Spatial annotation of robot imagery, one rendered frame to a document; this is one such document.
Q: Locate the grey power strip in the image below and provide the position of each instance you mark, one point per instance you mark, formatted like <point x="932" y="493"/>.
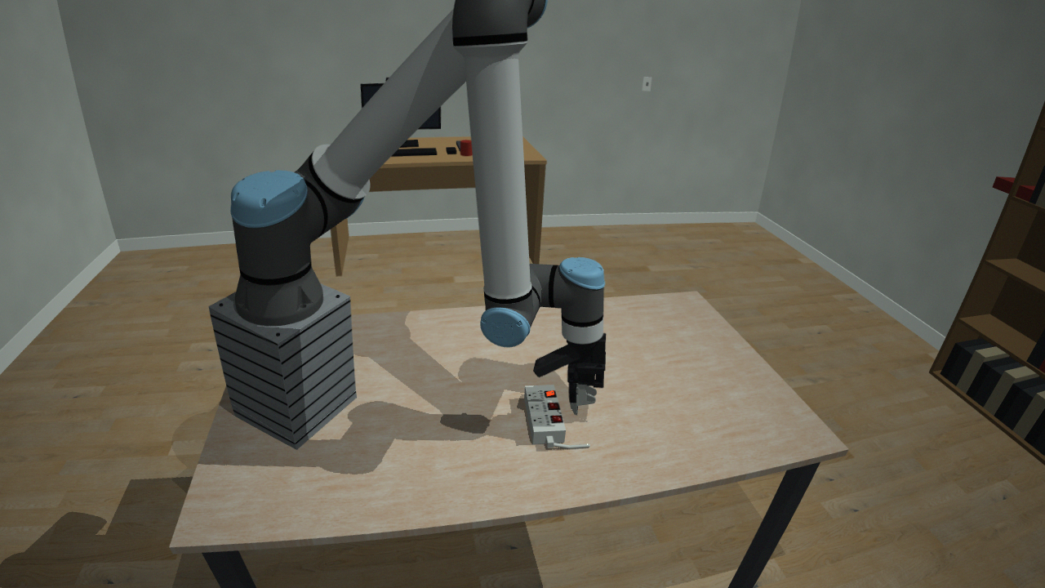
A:
<point x="545" y="417"/>

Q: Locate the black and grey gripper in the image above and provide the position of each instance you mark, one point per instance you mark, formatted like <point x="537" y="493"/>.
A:
<point x="582" y="372"/>

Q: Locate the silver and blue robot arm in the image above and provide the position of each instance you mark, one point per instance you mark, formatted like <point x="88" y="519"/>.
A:
<point x="275" y="217"/>

